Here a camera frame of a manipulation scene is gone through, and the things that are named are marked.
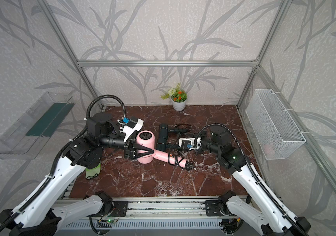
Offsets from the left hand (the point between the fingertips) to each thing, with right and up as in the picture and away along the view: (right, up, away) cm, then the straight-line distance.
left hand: (151, 147), depth 54 cm
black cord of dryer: (+19, +5, +54) cm, 57 cm away
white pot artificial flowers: (+11, +26, +52) cm, 59 cm away
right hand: (+14, +4, +15) cm, 21 cm away
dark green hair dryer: (+10, +2, +48) cm, 49 cm away
